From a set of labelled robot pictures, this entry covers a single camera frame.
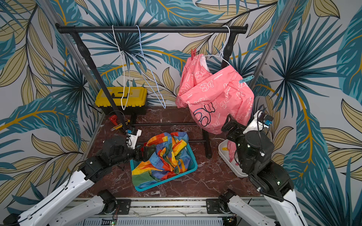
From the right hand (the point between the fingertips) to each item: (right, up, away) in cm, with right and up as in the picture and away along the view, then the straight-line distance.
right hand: (238, 121), depth 55 cm
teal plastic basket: (-15, -26, +24) cm, 38 cm away
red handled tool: (-75, +2, +54) cm, 93 cm away
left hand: (-39, -14, +15) cm, 44 cm away
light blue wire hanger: (-48, +35, +46) cm, 75 cm away
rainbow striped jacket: (-30, -22, +28) cm, 47 cm away
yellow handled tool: (-69, -5, +46) cm, 83 cm away
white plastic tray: (+5, -21, +32) cm, 39 cm away
